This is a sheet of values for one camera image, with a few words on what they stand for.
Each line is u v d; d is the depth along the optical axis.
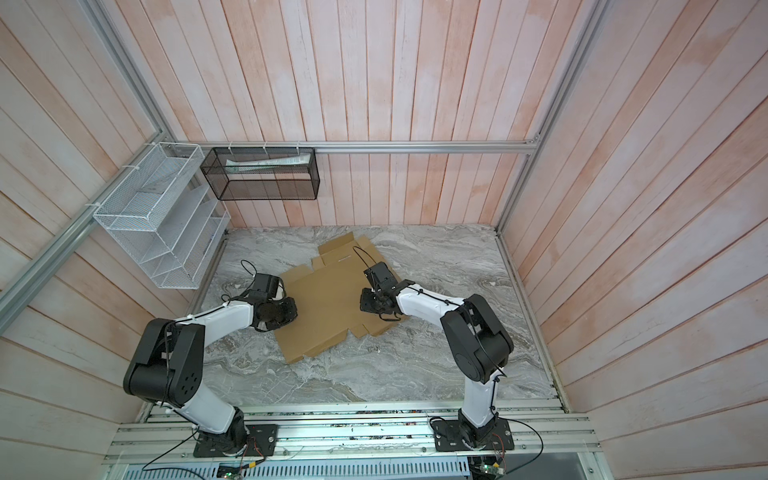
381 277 0.75
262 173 1.05
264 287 0.76
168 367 0.46
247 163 0.91
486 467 0.71
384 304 0.69
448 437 0.73
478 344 0.51
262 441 0.73
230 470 0.72
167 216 0.73
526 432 0.76
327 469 0.70
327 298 0.88
